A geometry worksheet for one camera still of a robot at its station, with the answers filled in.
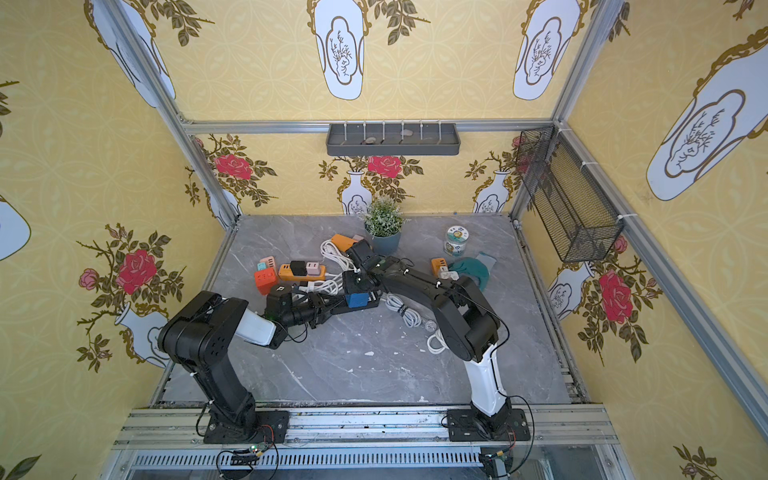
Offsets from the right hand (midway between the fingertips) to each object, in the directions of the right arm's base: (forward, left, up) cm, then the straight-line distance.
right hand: (341, 290), depth 92 cm
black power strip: (-1, -10, -5) cm, 11 cm away
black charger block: (+7, +15, 0) cm, 17 cm away
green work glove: (+16, -43, -9) cm, 47 cm away
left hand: (-3, 0, -2) cm, 4 cm away
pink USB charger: (+8, +11, 0) cm, 13 cm away
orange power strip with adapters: (+8, +22, -5) cm, 24 cm away
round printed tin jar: (+22, -37, +1) cm, 43 cm away
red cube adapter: (+2, +24, +2) cm, 24 cm away
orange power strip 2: (+14, -30, -5) cm, 34 cm away
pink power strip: (+12, +27, -4) cm, 30 cm away
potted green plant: (+22, -12, +9) cm, 26 cm away
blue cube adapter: (-4, -5, +1) cm, 7 cm away
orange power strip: (+22, +4, -4) cm, 23 cm away
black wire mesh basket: (+8, -63, +25) cm, 68 cm away
